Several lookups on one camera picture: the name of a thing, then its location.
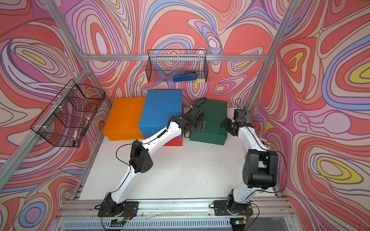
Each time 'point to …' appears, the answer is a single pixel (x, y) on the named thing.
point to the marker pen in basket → (75, 137)
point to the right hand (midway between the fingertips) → (225, 128)
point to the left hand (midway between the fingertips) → (200, 125)
